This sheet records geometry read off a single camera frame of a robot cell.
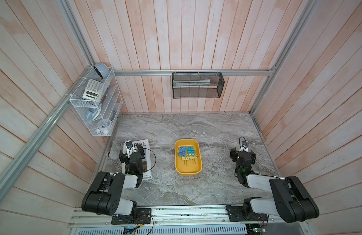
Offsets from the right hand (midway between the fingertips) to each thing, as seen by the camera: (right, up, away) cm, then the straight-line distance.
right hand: (243, 147), depth 91 cm
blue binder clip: (-38, -1, +5) cm, 39 cm away
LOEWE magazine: (-61, -9, -2) cm, 61 cm away
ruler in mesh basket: (-42, +41, -2) cm, 59 cm away
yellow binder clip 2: (-36, -7, 0) cm, 37 cm away
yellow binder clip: (-31, -6, +1) cm, 32 cm away
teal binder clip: (-32, -3, +4) cm, 33 cm away
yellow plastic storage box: (-32, -14, +1) cm, 35 cm away
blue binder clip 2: (-39, -4, +3) cm, 39 cm away
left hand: (-71, 0, -1) cm, 71 cm away
